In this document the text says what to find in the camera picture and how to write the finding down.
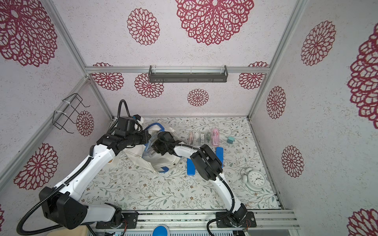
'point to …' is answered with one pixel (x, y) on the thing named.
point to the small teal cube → (231, 139)
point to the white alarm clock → (255, 180)
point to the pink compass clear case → (191, 138)
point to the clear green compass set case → (208, 137)
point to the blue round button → (160, 230)
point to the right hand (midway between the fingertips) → (148, 143)
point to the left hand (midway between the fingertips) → (151, 137)
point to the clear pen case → (202, 138)
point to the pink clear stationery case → (215, 136)
